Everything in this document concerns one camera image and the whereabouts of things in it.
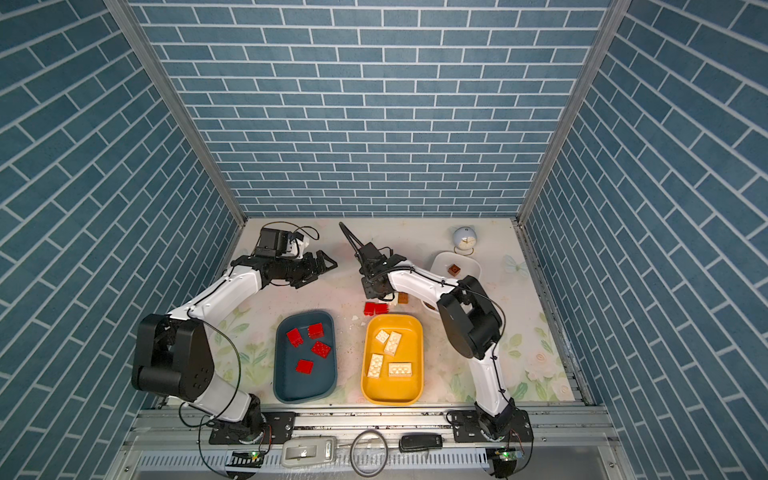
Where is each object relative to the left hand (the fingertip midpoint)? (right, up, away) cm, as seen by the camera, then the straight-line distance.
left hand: (328, 268), depth 87 cm
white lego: (+14, -27, -4) cm, 31 cm away
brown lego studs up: (+40, -2, +15) cm, 43 cm away
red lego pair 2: (+15, -14, +9) cm, 22 cm away
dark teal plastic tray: (-9, -32, -7) cm, 34 cm away
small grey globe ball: (+45, +9, +18) cm, 49 cm away
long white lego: (+21, -28, -5) cm, 36 cm away
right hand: (+13, -6, +8) cm, 16 cm away
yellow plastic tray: (+17, -33, -7) cm, 38 cm away
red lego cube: (-4, -19, +1) cm, 20 cm away
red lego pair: (+11, -14, +8) cm, 20 cm away
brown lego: (+22, -11, +9) cm, 26 cm away
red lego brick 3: (-10, -21, 0) cm, 23 cm away
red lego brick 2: (-5, -27, -5) cm, 28 cm away
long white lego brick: (+19, -22, -1) cm, 29 cm away
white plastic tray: (+45, +1, +16) cm, 48 cm away
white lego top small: (+16, -21, +1) cm, 26 cm away
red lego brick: (-1, -23, -3) cm, 23 cm away
